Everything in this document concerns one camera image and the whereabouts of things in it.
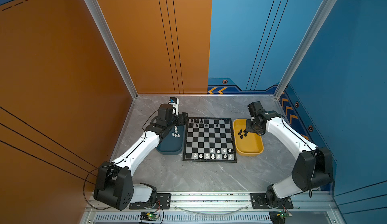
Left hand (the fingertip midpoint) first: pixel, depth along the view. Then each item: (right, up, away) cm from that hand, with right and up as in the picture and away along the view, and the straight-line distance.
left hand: (184, 112), depth 84 cm
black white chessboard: (+15, -18, +10) cm, 25 cm away
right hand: (+38, -9, +3) cm, 40 cm away
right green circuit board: (+46, -49, -14) cm, 68 cm away
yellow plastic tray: (+41, -20, +7) cm, 46 cm away
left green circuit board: (-14, -49, -14) cm, 53 cm away
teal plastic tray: (-8, -20, +10) cm, 24 cm away
